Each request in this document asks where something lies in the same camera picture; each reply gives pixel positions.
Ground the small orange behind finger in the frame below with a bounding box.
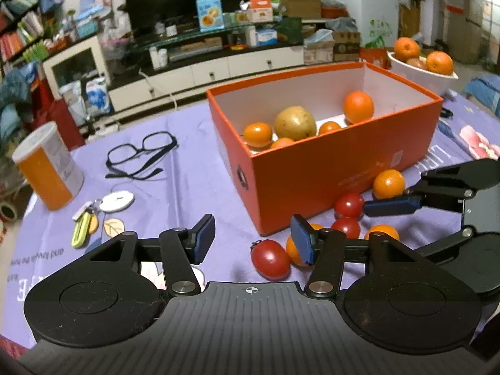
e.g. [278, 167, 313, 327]
[286, 218, 324, 267]

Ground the orange white carton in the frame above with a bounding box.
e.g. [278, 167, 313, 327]
[247, 0, 274, 24]

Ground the brown cardboard box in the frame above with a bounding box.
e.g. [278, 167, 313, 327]
[280, 0, 321, 19]

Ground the white chest freezer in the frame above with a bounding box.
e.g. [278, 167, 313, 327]
[338, 0, 400, 48]

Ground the purple floral tablecloth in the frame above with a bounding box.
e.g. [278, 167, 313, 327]
[1, 95, 499, 348]

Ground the orange at bowl right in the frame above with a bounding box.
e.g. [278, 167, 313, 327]
[425, 51, 454, 76]

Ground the orange white canister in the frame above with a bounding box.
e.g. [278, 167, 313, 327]
[12, 121, 84, 211]

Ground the small orange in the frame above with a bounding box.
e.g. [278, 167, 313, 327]
[286, 218, 324, 267]
[364, 224, 400, 240]
[372, 169, 406, 200]

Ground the yellow pear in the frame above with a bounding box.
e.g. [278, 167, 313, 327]
[274, 106, 317, 141]

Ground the red tomato by box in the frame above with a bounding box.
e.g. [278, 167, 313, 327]
[334, 192, 364, 220]

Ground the red gift bag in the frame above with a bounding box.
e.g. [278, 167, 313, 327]
[28, 79, 85, 151]

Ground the dark bookshelf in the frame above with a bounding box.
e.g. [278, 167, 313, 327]
[1, 0, 48, 74]

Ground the white glass-door cabinet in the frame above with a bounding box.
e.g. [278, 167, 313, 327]
[42, 34, 111, 100]

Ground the white fruit bowl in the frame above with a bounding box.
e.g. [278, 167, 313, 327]
[387, 52, 458, 96]

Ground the white round tag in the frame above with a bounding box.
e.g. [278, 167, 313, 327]
[98, 191, 135, 213]

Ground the teal down jacket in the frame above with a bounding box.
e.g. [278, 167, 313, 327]
[1, 63, 37, 147]

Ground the orange cardboard box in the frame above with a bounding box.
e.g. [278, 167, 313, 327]
[207, 62, 443, 235]

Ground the white tv cabinet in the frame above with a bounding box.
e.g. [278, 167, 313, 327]
[108, 18, 312, 118]

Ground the green yellow keychain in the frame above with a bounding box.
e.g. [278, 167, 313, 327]
[70, 199, 102, 249]

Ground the red cherry tomato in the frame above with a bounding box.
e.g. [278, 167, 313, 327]
[250, 240, 291, 281]

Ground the blue snack box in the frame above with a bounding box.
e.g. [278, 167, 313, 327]
[196, 0, 225, 32]

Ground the orange atop bowl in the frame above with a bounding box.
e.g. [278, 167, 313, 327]
[394, 37, 420, 63]

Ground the large orange in box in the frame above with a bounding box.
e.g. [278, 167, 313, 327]
[343, 91, 375, 124]

